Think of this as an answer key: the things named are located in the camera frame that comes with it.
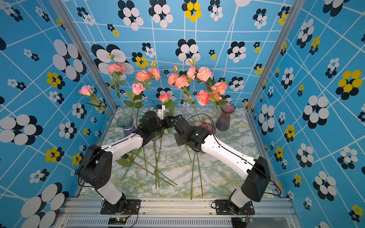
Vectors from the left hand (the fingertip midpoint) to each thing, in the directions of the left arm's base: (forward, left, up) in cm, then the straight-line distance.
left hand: (179, 117), depth 84 cm
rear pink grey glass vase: (+7, -30, -13) cm, 33 cm away
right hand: (-11, -2, -2) cm, 11 cm away
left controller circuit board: (-49, +31, -26) cm, 63 cm away
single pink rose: (+13, +9, +3) cm, 16 cm away
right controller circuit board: (-49, -31, -22) cm, 62 cm away
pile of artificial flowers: (-15, +9, -23) cm, 29 cm away
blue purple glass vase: (0, +34, -5) cm, 35 cm away
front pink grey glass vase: (+10, -23, -24) cm, 34 cm away
